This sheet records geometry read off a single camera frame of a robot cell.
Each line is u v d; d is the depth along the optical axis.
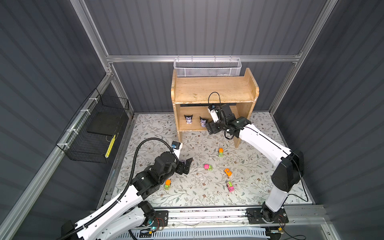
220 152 0.96
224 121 0.63
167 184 0.82
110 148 0.68
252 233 0.70
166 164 0.53
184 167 0.65
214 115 0.69
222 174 0.89
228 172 0.88
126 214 0.58
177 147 0.62
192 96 0.70
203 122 0.81
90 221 0.41
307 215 0.76
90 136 0.72
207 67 0.99
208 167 0.89
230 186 0.81
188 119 0.83
